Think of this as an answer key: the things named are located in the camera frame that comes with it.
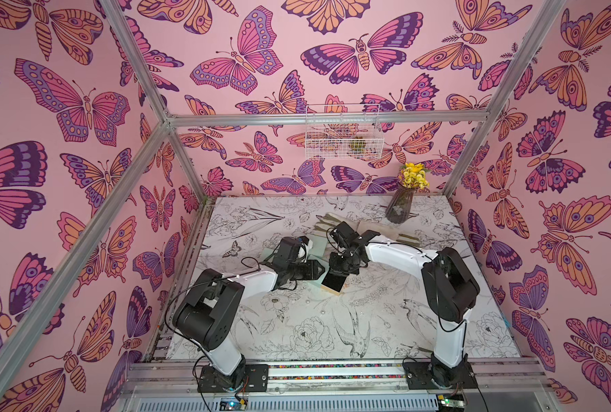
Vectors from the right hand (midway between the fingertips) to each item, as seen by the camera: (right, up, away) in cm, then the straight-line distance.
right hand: (332, 269), depth 92 cm
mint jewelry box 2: (-5, +6, +5) cm, 9 cm away
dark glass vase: (+29, +24, +12) cm, 39 cm away
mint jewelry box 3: (-20, +8, -18) cm, 28 cm away
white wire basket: (+4, +51, +3) cm, 51 cm away
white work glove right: (+27, +12, +15) cm, 33 cm away
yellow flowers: (+29, +34, +1) cm, 45 cm away
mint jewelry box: (0, -4, -2) cm, 5 cm away
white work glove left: (0, +17, +18) cm, 25 cm away
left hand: (-3, +1, -1) cm, 3 cm away
